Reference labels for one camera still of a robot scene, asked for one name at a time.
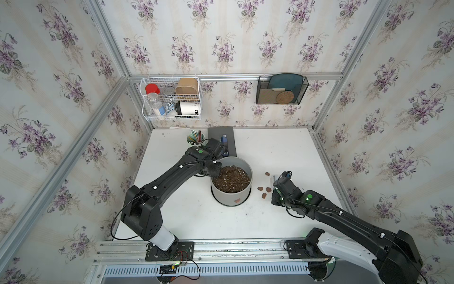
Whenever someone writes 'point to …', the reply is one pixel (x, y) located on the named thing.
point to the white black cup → (187, 108)
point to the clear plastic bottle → (155, 103)
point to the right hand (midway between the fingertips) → (274, 196)
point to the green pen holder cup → (195, 138)
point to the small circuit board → (168, 268)
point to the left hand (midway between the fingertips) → (217, 173)
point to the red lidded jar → (152, 88)
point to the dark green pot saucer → (234, 205)
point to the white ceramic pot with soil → (233, 186)
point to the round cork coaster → (284, 97)
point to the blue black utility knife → (224, 149)
